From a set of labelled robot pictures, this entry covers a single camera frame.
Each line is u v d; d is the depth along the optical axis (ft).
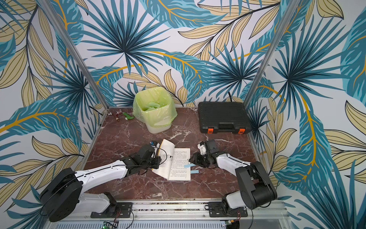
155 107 3.29
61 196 1.35
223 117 3.47
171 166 2.86
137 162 2.12
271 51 2.76
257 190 1.42
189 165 2.88
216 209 2.40
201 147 2.81
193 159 2.67
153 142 2.56
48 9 2.23
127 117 3.61
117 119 3.60
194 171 2.83
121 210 2.39
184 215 2.40
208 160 2.30
